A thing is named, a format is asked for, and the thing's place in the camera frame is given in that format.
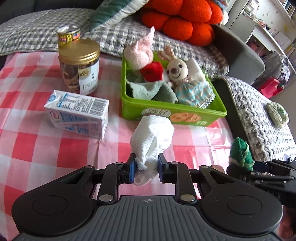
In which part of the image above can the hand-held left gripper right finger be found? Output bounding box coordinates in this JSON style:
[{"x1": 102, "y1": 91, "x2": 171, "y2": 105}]
[{"x1": 158, "y1": 153, "x2": 234, "y2": 205}]

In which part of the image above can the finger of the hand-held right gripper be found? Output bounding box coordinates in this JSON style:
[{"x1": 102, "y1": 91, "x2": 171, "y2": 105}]
[
  {"x1": 252, "y1": 159, "x2": 296, "y2": 178},
  {"x1": 226, "y1": 163, "x2": 275, "y2": 186}
]

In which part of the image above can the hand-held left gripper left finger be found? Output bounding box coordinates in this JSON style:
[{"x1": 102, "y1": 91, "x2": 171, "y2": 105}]
[{"x1": 60, "y1": 153, "x2": 137, "y2": 205}]

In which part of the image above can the green watermelon plush ball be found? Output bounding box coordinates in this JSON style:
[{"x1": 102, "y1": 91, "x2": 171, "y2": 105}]
[{"x1": 229, "y1": 137, "x2": 255, "y2": 171}]

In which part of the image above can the white knotted cloth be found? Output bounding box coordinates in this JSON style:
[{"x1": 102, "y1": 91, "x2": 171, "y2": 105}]
[{"x1": 130, "y1": 115, "x2": 175, "y2": 187}]

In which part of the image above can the green plastic box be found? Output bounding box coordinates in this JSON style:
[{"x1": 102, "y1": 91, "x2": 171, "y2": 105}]
[{"x1": 120, "y1": 52, "x2": 227, "y2": 127}]

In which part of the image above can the light green towel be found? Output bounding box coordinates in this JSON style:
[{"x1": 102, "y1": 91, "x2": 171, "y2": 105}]
[{"x1": 126, "y1": 77, "x2": 179, "y2": 103}]

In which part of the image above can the santa plush red hat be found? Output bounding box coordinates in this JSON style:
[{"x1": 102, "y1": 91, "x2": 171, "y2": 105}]
[{"x1": 140, "y1": 61, "x2": 174, "y2": 87}]

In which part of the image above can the plush bunny blue dress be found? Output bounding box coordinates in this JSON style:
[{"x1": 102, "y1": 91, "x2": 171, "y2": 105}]
[{"x1": 158, "y1": 45, "x2": 216, "y2": 109}]

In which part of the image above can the pink bunny plush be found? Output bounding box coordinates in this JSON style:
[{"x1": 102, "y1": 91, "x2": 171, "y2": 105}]
[{"x1": 124, "y1": 27, "x2": 155, "y2": 71}]

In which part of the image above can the grey knitted blanket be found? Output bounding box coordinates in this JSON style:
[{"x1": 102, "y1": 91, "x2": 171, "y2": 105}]
[{"x1": 222, "y1": 76, "x2": 296, "y2": 163}]

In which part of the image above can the small green pouch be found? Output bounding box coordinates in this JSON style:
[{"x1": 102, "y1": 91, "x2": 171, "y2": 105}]
[{"x1": 266, "y1": 102, "x2": 289, "y2": 128}]

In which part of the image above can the red toy box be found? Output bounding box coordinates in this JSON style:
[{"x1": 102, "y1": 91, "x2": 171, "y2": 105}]
[{"x1": 258, "y1": 77, "x2": 286, "y2": 99}]

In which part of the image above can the blue white milk carton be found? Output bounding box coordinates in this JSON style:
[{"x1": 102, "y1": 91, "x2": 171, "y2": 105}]
[{"x1": 44, "y1": 90, "x2": 110, "y2": 139}]

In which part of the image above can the red white checked tablecloth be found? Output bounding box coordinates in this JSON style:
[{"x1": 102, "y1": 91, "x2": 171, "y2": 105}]
[{"x1": 0, "y1": 51, "x2": 234, "y2": 232}]

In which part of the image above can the grey backpack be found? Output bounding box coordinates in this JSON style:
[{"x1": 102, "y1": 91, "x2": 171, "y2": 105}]
[{"x1": 262, "y1": 51, "x2": 290, "y2": 84}]

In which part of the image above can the grey sofa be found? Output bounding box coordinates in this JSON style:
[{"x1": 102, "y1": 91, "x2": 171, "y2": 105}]
[{"x1": 0, "y1": 0, "x2": 265, "y2": 81}]

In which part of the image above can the clear jar gold lid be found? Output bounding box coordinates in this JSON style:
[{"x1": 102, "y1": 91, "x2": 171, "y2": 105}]
[{"x1": 58, "y1": 39, "x2": 101, "y2": 95}]

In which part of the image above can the white shelf unit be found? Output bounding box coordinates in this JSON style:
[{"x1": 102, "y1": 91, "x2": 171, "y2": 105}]
[{"x1": 225, "y1": 0, "x2": 296, "y2": 65}]

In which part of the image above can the yellow red tin can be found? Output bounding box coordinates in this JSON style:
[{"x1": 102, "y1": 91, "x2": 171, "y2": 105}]
[{"x1": 57, "y1": 25, "x2": 81, "y2": 48}]

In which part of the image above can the orange pumpkin cushion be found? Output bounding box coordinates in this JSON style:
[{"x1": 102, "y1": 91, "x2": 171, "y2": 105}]
[{"x1": 141, "y1": 0, "x2": 223, "y2": 47}]

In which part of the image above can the blue plush monkey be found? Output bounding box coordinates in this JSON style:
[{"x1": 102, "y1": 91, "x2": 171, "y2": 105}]
[{"x1": 213, "y1": 0, "x2": 230, "y2": 26}]

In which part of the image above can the green patterned pillow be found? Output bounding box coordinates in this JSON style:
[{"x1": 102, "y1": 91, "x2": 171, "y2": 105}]
[{"x1": 89, "y1": 0, "x2": 148, "y2": 30}]

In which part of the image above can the grey checked blanket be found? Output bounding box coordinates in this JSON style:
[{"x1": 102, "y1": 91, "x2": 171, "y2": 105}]
[{"x1": 0, "y1": 8, "x2": 229, "y2": 79}]

